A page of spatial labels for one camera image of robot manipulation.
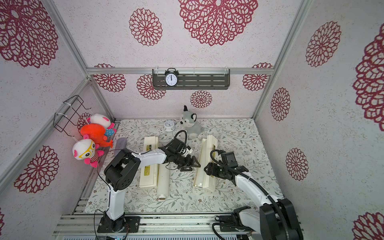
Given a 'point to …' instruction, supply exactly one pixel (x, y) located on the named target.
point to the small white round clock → (169, 125)
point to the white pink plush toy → (100, 119)
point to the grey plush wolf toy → (188, 122)
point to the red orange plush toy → (96, 132)
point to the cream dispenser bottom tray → (200, 179)
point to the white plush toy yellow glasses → (86, 149)
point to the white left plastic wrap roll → (163, 181)
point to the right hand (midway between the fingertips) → (208, 168)
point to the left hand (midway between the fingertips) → (196, 167)
